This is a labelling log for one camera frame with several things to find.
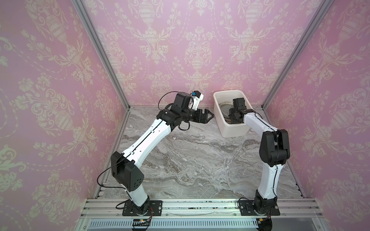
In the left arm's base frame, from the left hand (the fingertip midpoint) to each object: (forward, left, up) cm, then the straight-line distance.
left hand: (208, 115), depth 73 cm
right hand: (+21, -19, -19) cm, 34 cm away
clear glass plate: (+29, -18, -23) cm, 41 cm away
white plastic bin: (+7, -17, -21) cm, 28 cm away
